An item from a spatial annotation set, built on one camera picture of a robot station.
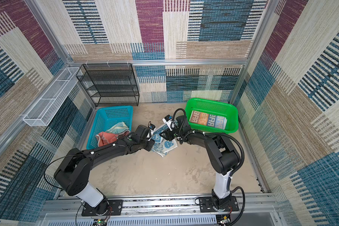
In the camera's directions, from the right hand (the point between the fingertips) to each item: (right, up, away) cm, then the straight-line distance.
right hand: (162, 134), depth 93 cm
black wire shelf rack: (-41, +36, +16) cm, 57 cm away
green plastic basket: (+41, +19, +22) cm, 50 cm away
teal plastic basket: (-45, +10, +16) cm, 48 cm away
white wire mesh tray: (-58, +13, -21) cm, 64 cm away
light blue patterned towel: (-1, -8, +1) cm, 8 cm away
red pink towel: (-38, -3, +1) cm, 38 cm away
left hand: (-7, -3, -2) cm, 8 cm away
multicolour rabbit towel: (+33, +9, +13) cm, 36 cm away
